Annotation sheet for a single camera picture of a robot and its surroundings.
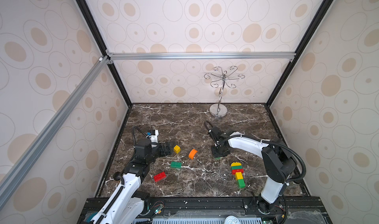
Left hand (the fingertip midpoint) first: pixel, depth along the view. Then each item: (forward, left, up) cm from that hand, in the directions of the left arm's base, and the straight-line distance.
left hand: (172, 142), depth 80 cm
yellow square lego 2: (-13, -37, -14) cm, 41 cm away
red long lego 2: (-11, -34, -14) cm, 39 cm away
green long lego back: (-8, -37, -14) cm, 40 cm away
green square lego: (-2, -27, -15) cm, 31 cm away
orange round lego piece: (0, -11, -13) cm, 17 cm away
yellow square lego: (+3, -1, -13) cm, 13 cm away
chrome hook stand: (+36, -32, -14) cm, 50 cm away
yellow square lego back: (-6, -37, -14) cm, 40 cm away
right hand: (0, -29, -15) cm, 32 cm away
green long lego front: (-7, -1, -15) cm, 17 cm away
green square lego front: (-17, -38, -14) cm, 44 cm away
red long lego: (-14, +7, -15) cm, 22 cm away
